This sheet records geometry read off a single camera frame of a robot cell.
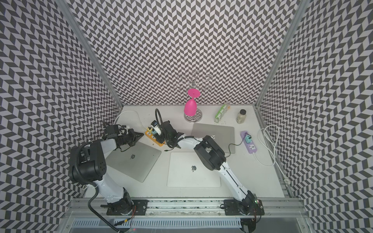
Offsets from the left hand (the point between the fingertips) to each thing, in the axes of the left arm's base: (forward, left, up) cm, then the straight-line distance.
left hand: (143, 133), depth 94 cm
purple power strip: (-9, -69, -3) cm, 70 cm away
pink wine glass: (+8, -31, +16) cm, 36 cm away
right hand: (+2, -8, -3) cm, 8 cm away
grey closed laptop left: (-16, +3, -6) cm, 17 cm away
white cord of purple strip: (-26, -89, -11) cm, 93 cm away
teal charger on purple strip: (-5, -68, 0) cm, 68 cm away
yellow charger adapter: (+2, -4, +2) cm, 5 cm away
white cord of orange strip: (+28, +21, -8) cm, 36 cm away
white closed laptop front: (-22, -28, -6) cm, 36 cm away
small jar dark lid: (+13, -67, +1) cm, 68 cm away
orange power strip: (-2, -6, -4) cm, 8 cm away
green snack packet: (+17, -53, 0) cm, 56 cm away
